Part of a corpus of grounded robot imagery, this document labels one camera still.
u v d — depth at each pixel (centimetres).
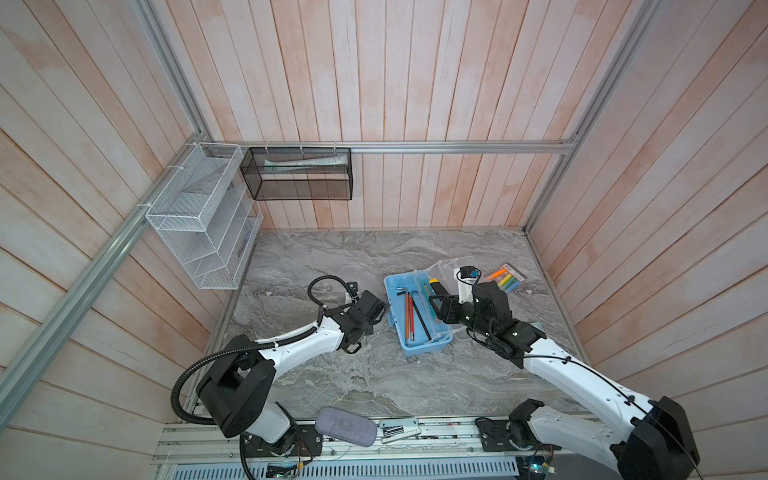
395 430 73
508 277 105
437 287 94
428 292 93
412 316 95
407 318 95
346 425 73
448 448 73
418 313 96
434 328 84
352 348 70
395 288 103
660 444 39
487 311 59
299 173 104
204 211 75
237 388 43
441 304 72
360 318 67
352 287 78
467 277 70
